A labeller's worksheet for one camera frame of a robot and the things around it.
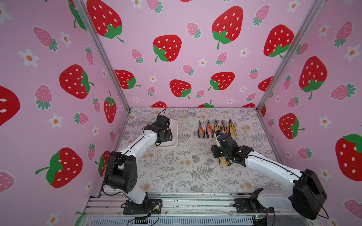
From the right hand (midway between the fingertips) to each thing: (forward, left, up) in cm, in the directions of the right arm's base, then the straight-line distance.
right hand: (216, 146), depth 85 cm
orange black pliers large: (+25, +3, -11) cm, 28 cm away
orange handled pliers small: (+21, +10, -11) cm, 26 cm away
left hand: (+5, +32, -1) cm, 33 cm away
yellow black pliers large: (+25, -3, -10) cm, 27 cm away
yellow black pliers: (-4, -4, -11) cm, 12 cm away
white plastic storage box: (+23, +30, -10) cm, 39 cm away
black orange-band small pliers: (+11, +30, +1) cm, 32 cm away
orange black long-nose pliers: (+24, -8, -10) cm, 27 cm away
